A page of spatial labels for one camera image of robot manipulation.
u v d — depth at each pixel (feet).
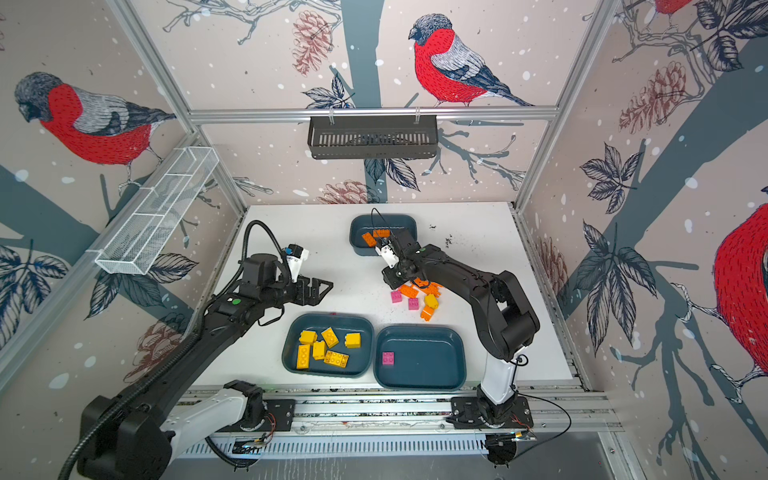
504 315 1.60
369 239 3.61
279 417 2.40
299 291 2.32
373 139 3.49
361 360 2.68
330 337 2.82
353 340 2.75
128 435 1.26
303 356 2.73
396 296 3.11
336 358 2.67
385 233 3.62
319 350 2.71
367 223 3.75
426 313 2.95
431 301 3.02
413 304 3.03
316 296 2.34
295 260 2.38
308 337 2.78
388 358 2.67
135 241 2.35
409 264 2.21
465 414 2.39
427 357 2.73
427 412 2.49
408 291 3.19
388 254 2.76
